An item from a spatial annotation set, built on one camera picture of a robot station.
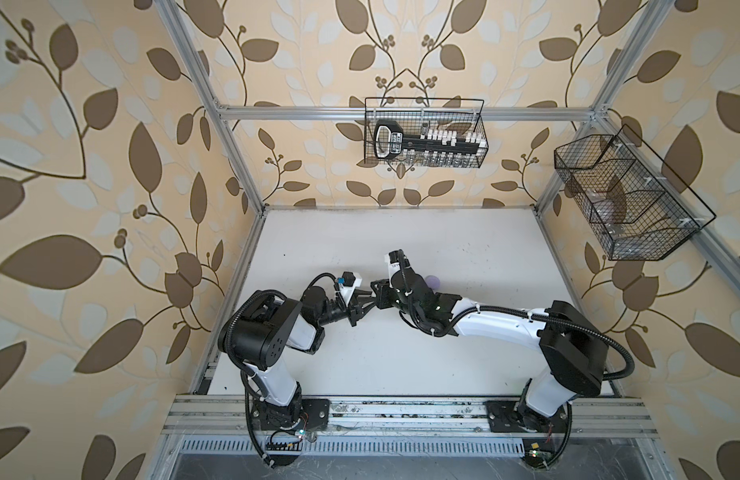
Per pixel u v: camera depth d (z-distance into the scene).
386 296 0.73
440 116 0.91
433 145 0.83
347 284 0.76
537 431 0.67
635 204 0.73
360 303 0.79
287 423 0.68
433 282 1.00
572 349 0.44
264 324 0.54
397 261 0.73
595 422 0.74
